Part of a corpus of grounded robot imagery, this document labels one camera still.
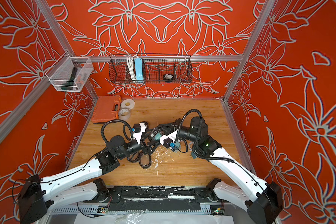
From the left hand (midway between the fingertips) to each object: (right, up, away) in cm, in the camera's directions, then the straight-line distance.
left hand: (158, 135), depth 66 cm
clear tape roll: (-29, +9, +42) cm, 52 cm away
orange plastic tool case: (-44, +13, +44) cm, 63 cm away
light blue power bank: (-14, +37, +25) cm, 47 cm away
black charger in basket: (+5, +36, +30) cm, 47 cm away
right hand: (0, +6, -2) cm, 7 cm away
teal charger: (0, 0, -2) cm, 2 cm away
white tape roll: (-29, +18, +52) cm, 62 cm away
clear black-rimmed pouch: (-9, -19, +19) cm, 29 cm away
